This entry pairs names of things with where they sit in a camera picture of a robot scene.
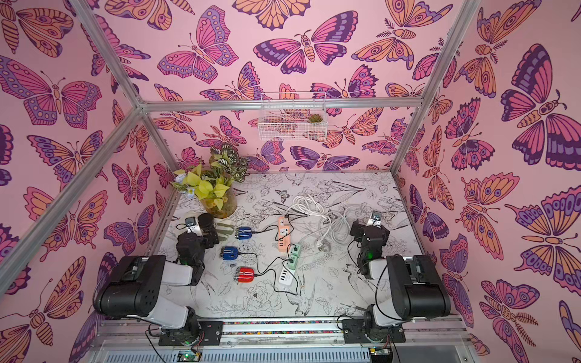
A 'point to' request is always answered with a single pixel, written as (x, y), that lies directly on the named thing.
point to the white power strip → (285, 277)
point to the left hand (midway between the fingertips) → (204, 225)
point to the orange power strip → (284, 234)
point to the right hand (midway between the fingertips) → (372, 222)
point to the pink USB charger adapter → (286, 221)
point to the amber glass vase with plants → (213, 184)
